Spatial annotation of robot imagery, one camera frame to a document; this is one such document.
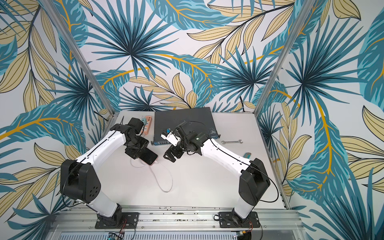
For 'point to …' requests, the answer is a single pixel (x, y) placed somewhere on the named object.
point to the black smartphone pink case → (147, 156)
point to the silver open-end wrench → (239, 141)
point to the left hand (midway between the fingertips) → (144, 150)
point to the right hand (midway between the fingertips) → (160, 158)
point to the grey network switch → (197, 119)
